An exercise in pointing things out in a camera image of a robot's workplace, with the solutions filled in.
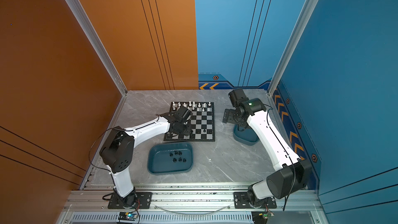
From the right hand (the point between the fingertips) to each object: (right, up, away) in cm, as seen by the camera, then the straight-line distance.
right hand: (232, 120), depth 78 cm
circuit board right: (+12, -44, -7) cm, 46 cm away
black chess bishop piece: (-28, -20, +10) cm, 36 cm away
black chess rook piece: (-33, -20, +9) cm, 40 cm away
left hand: (-23, -7, +15) cm, 28 cm away
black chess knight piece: (-31, -19, +10) cm, 38 cm away
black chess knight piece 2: (-28, -23, +8) cm, 37 cm away
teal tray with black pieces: (-35, -22, +8) cm, 42 cm away
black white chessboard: (-15, -3, +21) cm, 27 cm away
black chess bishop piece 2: (-31, -22, +7) cm, 39 cm away
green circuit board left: (-50, -43, -7) cm, 66 cm away
